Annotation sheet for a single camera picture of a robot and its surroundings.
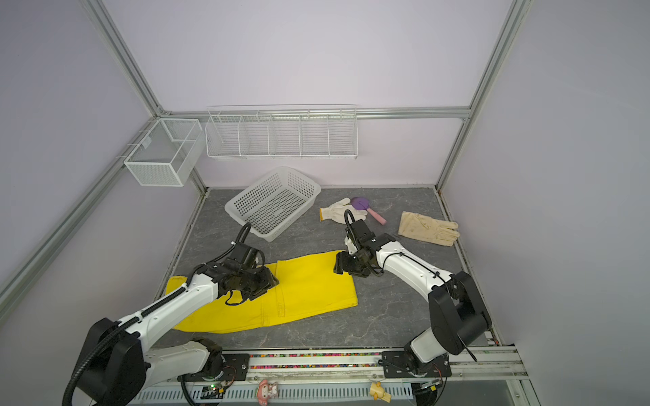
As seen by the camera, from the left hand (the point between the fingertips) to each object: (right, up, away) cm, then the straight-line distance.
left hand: (274, 287), depth 82 cm
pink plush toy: (+1, -24, -14) cm, 28 cm away
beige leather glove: (+58, +18, +23) cm, 65 cm away
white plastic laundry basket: (-8, +29, +33) cm, 45 cm away
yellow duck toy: (+31, -23, -16) cm, 42 cm away
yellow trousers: (+10, -2, +7) cm, 12 cm away
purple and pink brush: (+33, +28, +32) cm, 54 cm away
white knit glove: (+21, +24, +30) cm, 44 cm away
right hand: (+22, +5, +3) cm, 23 cm away
